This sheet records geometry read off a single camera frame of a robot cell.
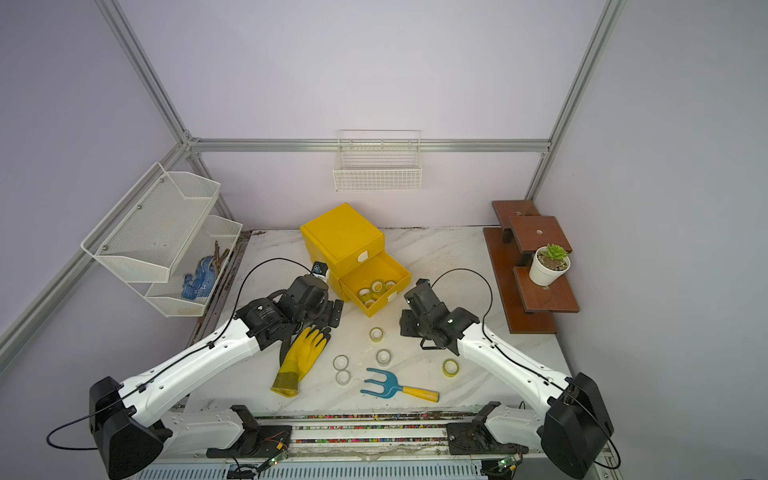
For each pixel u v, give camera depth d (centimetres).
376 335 93
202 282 87
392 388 82
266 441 73
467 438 73
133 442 38
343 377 84
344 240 88
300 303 55
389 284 94
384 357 87
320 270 67
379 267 101
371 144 91
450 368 85
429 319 60
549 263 80
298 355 86
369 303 90
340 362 86
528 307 81
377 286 93
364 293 91
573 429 39
